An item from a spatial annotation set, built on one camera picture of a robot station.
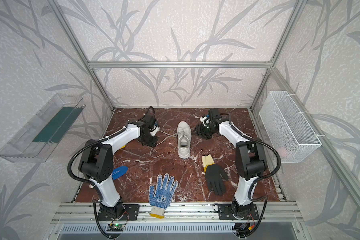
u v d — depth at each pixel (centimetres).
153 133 84
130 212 73
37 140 63
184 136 92
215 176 86
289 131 62
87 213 75
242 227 75
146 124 71
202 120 89
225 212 73
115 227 72
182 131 97
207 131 81
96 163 49
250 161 50
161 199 77
